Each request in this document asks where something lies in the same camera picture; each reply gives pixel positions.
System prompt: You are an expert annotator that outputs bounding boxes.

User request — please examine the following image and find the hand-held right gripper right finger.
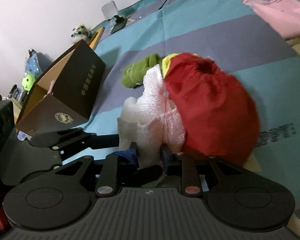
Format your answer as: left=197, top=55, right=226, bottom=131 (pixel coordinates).
left=161, top=145, right=243, bottom=197

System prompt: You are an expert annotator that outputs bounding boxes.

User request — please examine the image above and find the blue packet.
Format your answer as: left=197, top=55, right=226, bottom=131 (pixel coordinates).
left=24, top=49, right=43, bottom=80

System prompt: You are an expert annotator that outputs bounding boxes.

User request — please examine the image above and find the pink bubble wrap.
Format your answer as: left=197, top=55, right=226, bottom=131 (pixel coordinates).
left=162, top=90, right=188, bottom=153

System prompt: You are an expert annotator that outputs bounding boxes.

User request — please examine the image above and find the tan paper piece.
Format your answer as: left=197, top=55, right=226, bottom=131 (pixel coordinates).
left=242, top=154, right=262, bottom=172

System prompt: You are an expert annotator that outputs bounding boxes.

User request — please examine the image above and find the pink folded cloth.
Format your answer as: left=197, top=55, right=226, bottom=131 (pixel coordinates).
left=242, top=0, right=300, bottom=39

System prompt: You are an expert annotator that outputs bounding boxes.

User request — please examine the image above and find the red cloth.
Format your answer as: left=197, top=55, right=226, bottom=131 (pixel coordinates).
left=162, top=52, right=260, bottom=167

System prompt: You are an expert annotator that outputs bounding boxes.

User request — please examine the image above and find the white green plush toy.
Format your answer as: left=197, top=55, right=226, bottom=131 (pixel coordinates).
left=70, top=24, right=92, bottom=40

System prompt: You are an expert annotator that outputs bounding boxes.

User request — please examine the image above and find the yellow cloth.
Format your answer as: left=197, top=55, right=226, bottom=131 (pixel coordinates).
left=161, top=53, right=199, bottom=77

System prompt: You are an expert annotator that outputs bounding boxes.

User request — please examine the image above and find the brown cardboard box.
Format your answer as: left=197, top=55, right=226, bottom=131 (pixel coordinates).
left=15, top=39, right=107, bottom=137

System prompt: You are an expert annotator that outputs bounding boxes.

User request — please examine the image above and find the black phone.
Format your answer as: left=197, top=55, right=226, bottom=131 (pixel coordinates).
left=111, top=19, right=127, bottom=34

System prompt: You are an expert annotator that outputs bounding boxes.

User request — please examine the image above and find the green cloth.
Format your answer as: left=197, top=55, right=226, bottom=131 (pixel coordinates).
left=121, top=53, right=164, bottom=89

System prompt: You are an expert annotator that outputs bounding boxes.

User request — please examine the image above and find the white panel on black stand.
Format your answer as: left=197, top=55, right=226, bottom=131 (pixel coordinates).
left=101, top=1, right=125, bottom=24

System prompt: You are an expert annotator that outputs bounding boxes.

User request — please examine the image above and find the blue striped blanket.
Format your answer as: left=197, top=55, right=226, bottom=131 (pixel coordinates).
left=15, top=0, right=300, bottom=230

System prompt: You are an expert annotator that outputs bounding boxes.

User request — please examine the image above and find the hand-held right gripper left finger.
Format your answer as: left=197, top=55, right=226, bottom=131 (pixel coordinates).
left=51, top=142, right=139, bottom=197

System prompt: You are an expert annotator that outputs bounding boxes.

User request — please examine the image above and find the green smiley toy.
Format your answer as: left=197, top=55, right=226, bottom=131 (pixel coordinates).
left=21, top=71, right=36, bottom=90

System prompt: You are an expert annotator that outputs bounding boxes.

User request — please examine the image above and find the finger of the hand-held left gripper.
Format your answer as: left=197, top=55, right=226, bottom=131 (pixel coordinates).
left=29, top=128, right=120, bottom=153

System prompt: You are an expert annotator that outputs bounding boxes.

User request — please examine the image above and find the yellow board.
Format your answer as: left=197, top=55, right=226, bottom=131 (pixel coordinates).
left=89, top=26, right=105, bottom=49

